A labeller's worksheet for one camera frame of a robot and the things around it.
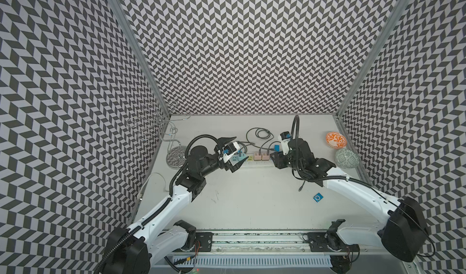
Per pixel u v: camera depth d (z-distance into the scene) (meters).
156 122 1.12
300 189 0.87
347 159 0.96
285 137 0.71
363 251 0.72
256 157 0.92
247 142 1.06
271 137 1.02
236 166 0.66
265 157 0.91
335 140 1.02
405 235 0.39
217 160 0.63
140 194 0.87
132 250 0.38
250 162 0.94
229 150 0.59
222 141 0.68
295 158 0.60
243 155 1.02
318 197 0.85
